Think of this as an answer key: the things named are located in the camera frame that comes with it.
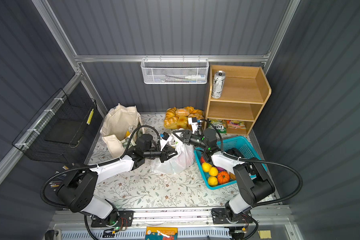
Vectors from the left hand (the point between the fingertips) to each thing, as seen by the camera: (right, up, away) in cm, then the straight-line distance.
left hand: (177, 151), depth 81 cm
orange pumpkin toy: (+25, -14, 0) cm, 29 cm away
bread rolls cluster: (-2, +21, +31) cm, 38 cm away
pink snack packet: (+41, +15, +26) cm, 51 cm away
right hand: (-1, +9, -6) cm, 11 cm away
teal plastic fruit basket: (+38, +4, +12) cm, 40 cm away
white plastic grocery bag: (+3, -5, 0) cm, 6 cm away
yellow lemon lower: (+19, -16, -1) cm, 25 cm away
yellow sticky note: (+41, -36, -13) cm, 56 cm away
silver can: (-34, +13, +24) cm, 43 cm away
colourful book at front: (-12, -37, -12) cm, 40 cm away
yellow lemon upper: (+16, -9, +2) cm, 18 cm away
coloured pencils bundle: (-59, -14, -9) cm, 61 cm away
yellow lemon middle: (+20, -12, +4) cm, 24 cm away
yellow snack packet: (-27, +10, -3) cm, 29 cm away
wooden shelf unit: (+35, +34, +7) cm, 49 cm away
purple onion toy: (+24, -10, +4) cm, 27 cm away
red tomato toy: (+14, -6, +6) cm, 16 cm away
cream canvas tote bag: (-40, +15, +16) cm, 45 cm away
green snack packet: (+29, +15, +24) cm, 41 cm away
